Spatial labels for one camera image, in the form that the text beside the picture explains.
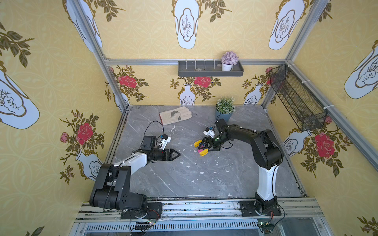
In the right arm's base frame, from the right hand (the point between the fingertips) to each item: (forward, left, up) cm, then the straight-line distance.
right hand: (205, 152), depth 94 cm
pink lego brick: (0, +3, +3) cm, 4 cm away
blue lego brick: (0, +1, +11) cm, 11 cm away
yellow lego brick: (+5, +6, +2) cm, 8 cm away
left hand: (-5, +17, +5) cm, 18 cm away
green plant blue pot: (+27, -13, +13) cm, 32 cm away
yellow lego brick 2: (-1, +1, +1) cm, 2 cm away
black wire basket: (+18, -59, +20) cm, 65 cm away
